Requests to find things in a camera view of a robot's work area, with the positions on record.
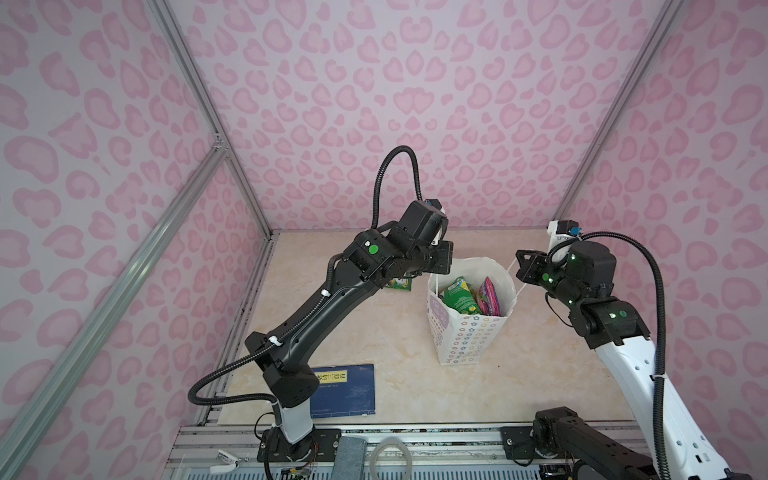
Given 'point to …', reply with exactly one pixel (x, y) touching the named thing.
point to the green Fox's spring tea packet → (459, 296)
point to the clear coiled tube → (391, 440)
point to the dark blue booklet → (344, 391)
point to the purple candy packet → (487, 299)
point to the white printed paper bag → (461, 340)
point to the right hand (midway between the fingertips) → (520, 249)
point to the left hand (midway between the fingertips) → (451, 250)
